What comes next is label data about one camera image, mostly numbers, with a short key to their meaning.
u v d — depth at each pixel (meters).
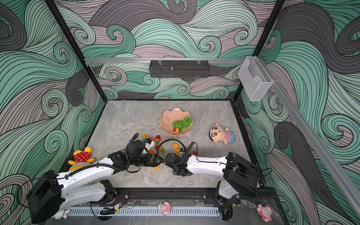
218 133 0.90
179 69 0.95
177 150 0.90
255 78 0.79
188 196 0.74
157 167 0.69
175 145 0.92
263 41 0.84
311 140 0.53
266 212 0.66
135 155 0.63
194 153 0.89
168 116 1.07
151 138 0.97
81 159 0.81
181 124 0.98
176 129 0.97
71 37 0.82
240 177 0.42
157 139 0.93
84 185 0.49
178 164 0.59
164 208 0.67
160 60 0.93
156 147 0.89
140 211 0.70
